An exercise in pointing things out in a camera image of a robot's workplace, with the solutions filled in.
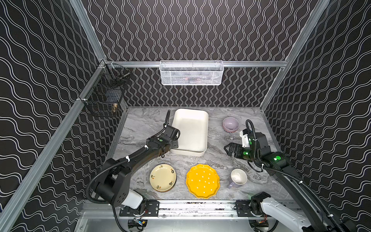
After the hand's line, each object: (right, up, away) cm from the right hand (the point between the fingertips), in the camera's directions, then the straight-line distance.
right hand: (231, 149), depth 76 cm
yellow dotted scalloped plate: (-15, -20, +8) cm, 26 cm away
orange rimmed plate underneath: (-36, -24, +3) cm, 43 cm away
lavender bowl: (+8, +13, +28) cm, 32 cm away
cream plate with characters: (-38, -18, +8) cm, 43 cm away
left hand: (-33, +3, +13) cm, 35 cm away
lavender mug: (+6, -18, +7) cm, 20 cm away
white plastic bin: (-19, +12, +34) cm, 40 cm away
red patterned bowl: (+6, +7, +24) cm, 26 cm away
